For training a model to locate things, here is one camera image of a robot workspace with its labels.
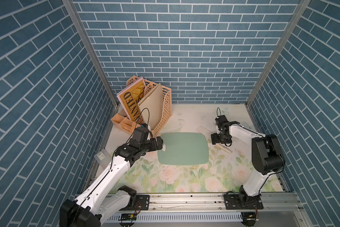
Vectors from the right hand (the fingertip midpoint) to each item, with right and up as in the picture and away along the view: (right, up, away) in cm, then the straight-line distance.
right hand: (219, 141), depth 96 cm
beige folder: (-47, +24, +5) cm, 53 cm away
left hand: (-39, +3, -17) cm, 42 cm away
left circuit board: (-54, -35, -24) cm, 69 cm away
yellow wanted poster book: (-60, +31, -5) cm, 67 cm away
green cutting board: (-24, -5, 0) cm, 24 cm away
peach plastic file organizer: (-68, +13, +3) cm, 69 cm away
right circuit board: (+7, -34, -26) cm, 43 cm away
